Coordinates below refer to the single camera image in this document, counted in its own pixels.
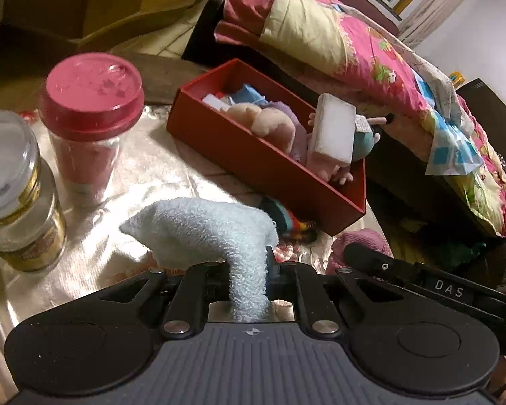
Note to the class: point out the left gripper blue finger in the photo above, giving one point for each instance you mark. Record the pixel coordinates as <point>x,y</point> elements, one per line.
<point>272,276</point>

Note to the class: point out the colourful striped plush toy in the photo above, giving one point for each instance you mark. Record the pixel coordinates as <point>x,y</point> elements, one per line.
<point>287,224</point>

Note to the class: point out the light blue towel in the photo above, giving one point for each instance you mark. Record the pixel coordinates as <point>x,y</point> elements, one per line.
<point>185,231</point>

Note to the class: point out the cream teddy bear pink dress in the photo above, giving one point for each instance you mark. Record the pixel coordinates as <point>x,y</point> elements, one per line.
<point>270,124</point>

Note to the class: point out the white sponge block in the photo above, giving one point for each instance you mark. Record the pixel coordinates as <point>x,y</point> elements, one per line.
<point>333,130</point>

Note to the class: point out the purple fluffy cloth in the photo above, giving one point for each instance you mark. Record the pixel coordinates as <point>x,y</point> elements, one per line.
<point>299,148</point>

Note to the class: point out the pink pig plush toy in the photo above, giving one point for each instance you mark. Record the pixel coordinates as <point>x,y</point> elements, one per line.
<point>365,137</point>

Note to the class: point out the red cardboard box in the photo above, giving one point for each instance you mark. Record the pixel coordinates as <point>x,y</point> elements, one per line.
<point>255,161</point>

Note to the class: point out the blue patchwork sheet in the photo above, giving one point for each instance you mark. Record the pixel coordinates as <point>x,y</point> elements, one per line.
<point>452,153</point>

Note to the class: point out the blue face mask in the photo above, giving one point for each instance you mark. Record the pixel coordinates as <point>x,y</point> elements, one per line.
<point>248,94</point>

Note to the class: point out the white sponge in box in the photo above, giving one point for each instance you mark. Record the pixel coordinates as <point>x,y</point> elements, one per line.
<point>215,103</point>

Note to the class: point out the dark wooden headboard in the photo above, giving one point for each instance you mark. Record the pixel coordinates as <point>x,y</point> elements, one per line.
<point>489,110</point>

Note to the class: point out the dark wooden board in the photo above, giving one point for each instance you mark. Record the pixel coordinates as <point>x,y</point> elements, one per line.
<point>161,76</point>

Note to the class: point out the pink floral quilt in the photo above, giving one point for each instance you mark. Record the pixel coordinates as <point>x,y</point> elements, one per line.
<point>332,47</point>

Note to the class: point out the yellow toy on nightstand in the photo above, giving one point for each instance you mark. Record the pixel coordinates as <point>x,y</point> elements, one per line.
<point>457,79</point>

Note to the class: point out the red lidded plastic cup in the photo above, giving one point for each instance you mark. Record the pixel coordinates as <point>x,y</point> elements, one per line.
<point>89,103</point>

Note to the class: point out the glass jar with gold label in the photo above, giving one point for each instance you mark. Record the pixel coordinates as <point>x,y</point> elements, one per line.
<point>32,225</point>

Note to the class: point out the beige right curtain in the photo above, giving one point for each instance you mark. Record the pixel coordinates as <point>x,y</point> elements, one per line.
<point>426,17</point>

